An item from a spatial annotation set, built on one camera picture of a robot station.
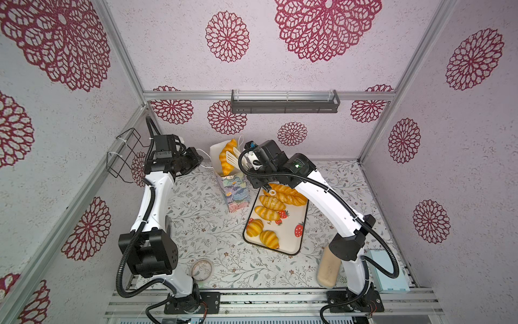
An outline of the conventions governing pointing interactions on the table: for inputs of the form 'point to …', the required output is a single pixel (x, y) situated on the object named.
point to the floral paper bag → (235, 186)
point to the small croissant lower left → (255, 227)
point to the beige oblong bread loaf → (329, 268)
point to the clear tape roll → (202, 270)
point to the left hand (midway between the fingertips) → (203, 157)
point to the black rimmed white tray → (276, 225)
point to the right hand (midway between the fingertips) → (249, 172)
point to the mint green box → (384, 283)
